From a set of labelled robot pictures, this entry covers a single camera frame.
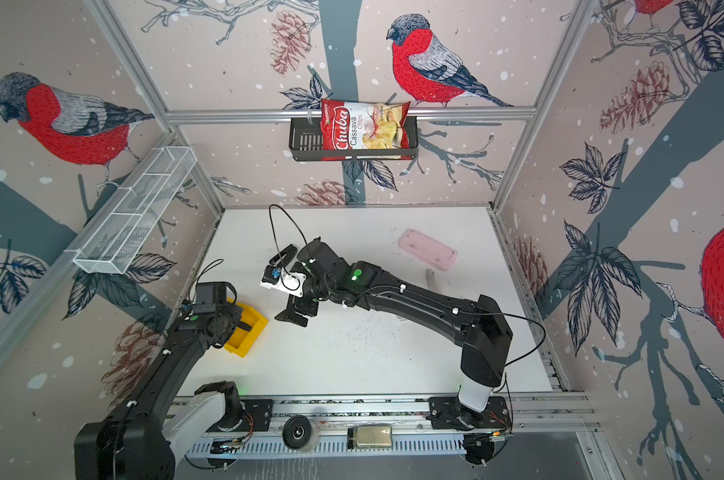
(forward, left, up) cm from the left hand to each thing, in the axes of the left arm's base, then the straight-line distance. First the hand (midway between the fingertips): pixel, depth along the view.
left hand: (234, 312), depth 84 cm
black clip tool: (+23, -9, -5) cm, 25 cm away
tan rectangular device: (-30, -39, -3) cm, 49 cm away
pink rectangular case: (+27, -61, -6) cm, 66 cm away
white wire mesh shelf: (+18, +23, +23) cm, 38 cm away
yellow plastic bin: (-7, -4, -3) cm, 9 cm away
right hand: (-4, -17, +15) cm, 23 cm away
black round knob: (-29, -23, +4) cm, 38 cm away
